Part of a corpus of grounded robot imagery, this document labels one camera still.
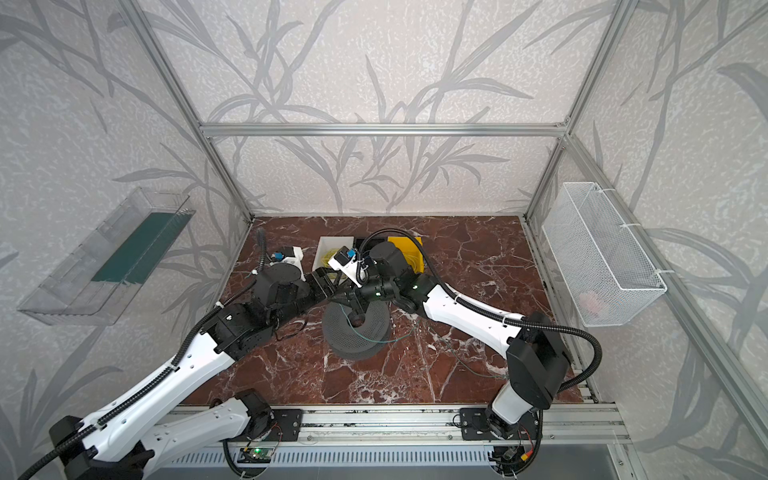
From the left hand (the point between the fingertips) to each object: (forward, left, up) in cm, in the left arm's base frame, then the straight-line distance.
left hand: (341, 268), depth 71 cm
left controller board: (-36, +20, -28) cm, 49 cm away
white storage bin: (+25, +12, -23) cm, 36 cm away
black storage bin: (+11, -4, -5) cm, 13 cm away
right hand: (-3, +2, -3) cm, 5 cm away
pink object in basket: (-5, -61, -6) cm, 62 cm away
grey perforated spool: (-11, -4, -21) cm, 24 cm away
